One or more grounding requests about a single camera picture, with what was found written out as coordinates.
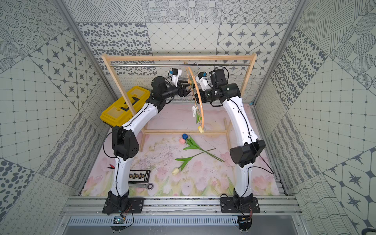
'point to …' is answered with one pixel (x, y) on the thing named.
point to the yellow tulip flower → (199, 120)
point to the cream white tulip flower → (175, 171)
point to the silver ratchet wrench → (150, 186)
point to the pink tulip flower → (182, 141)
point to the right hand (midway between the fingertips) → (195, 99)
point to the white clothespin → (194, 109)
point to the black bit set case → (139, 176)
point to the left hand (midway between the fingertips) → (192, 81)
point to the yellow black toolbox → (117, 113)
